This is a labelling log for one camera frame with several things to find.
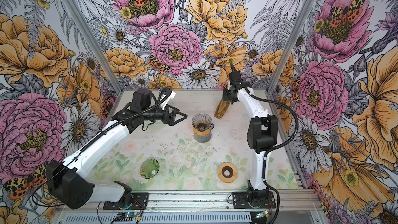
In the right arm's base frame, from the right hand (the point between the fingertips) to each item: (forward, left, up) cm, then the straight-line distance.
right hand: (227, 100), depth 96 cm
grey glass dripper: (-14, +15, -3) cm, 21 cm away
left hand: (-20, +25, +12) cm, 34 cm away
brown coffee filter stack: (-1, +3, -6) cm, 7 cm away
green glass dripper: (-34, +44, -14) cm, 58 cm away
